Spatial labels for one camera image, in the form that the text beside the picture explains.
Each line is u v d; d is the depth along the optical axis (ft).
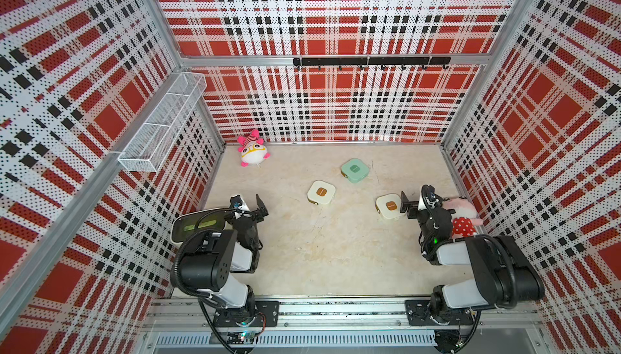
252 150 3.56
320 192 3.32
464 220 2.90
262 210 2.76
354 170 3.54
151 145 2.30
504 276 1.42
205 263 1.49
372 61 2.90
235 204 2.44
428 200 2.45
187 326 2.35
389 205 3.14
